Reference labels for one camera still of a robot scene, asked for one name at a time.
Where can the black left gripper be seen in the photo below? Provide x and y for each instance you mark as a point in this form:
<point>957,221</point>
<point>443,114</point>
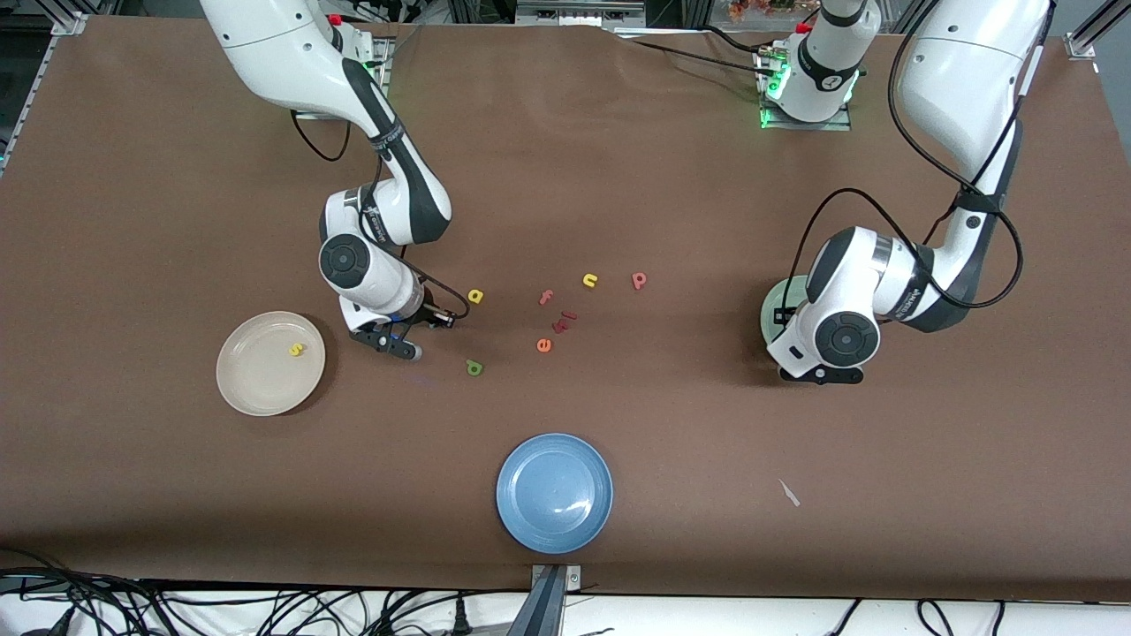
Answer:
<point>785,320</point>

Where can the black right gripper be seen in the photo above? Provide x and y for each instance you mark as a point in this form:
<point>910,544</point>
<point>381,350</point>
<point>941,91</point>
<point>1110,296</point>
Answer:
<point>430,314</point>

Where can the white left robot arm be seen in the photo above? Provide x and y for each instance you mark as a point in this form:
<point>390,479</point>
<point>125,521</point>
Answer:
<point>963,79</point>

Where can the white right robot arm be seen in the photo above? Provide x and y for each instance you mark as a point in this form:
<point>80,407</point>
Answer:
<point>265,44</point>

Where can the green round plate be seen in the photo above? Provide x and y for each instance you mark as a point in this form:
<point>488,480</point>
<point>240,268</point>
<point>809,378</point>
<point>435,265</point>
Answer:
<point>782,296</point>

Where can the small white paper scrap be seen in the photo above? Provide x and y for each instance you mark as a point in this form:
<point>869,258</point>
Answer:
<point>789,493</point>

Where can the beige round plate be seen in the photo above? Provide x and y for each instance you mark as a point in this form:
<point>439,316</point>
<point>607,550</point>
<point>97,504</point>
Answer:
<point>270,380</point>

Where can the blue round plate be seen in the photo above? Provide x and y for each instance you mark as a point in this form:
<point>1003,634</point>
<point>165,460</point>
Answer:
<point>554,493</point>

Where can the brown paper table cover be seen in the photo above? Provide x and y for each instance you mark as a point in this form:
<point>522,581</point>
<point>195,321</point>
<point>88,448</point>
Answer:
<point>618,177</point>

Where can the orange artificial flowers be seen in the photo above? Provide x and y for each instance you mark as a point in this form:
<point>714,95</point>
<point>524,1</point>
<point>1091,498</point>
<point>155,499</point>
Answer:
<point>760,7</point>

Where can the grey metal box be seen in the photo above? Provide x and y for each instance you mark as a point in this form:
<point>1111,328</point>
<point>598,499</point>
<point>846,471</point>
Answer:
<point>579,11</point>

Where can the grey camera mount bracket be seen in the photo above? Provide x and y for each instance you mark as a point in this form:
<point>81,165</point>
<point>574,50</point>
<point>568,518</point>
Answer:
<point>552,579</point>

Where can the aluminium frame rail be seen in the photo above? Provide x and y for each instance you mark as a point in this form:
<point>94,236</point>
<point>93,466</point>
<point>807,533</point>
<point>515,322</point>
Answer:
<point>66,22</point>
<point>1082,42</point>

